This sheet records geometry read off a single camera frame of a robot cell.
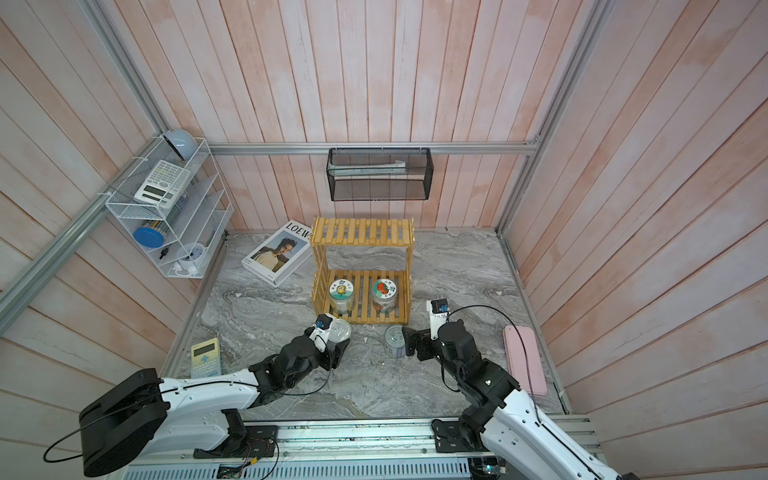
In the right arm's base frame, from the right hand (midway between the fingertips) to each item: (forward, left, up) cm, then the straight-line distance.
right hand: (417, 323), depth 78 cm
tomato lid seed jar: (+12, +9, -5) cm, 16 cm away
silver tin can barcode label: (0, +21, -4) cm, 22 cm away
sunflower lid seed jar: (+11, +22, -5) cm, 25 cm away
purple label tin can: (-2, +6, -8) cm, 10 cm away
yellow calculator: (-6, +62, -13) cm, 63 cm away
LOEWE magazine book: (+32, +48, -10) cm, 58 cm away
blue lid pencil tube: (+15, +70, +18) cm, 74 cm away
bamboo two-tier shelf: (+22, +16, +13) cm, 30 cm away
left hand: (-1, +22, -8) cm, 24 cm away
